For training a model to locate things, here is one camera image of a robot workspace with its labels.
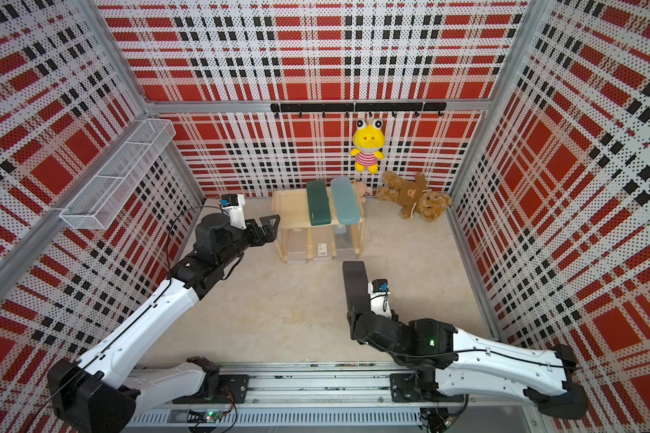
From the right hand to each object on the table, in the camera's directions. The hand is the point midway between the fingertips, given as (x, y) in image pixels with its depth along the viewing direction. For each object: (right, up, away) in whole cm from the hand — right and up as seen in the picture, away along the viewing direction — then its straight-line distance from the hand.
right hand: (363, 316), depth 70 cm
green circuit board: (-42, -26, -1) cm, 50 cm away
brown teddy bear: (+25, +36, +40) cm, 59 cm away
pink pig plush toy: (+4, +39, +48) cm, 63 cm away
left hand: (-26, +26, +5) cm, 37 cm away
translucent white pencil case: (-5, +19, +35) cm, 41 cm away
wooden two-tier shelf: (-23, +31, +20) cm, 43 cm away
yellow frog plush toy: (+4, +54, +21) cm, 58 cm away
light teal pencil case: (-3, +29, +21) cm, 36 cm away
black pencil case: (-1, +5, +6) cm, 8 cm away
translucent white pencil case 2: (-13, +17, +33) cm, 40 cm away
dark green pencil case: (-14, +32, +21) cm, 41 cm away
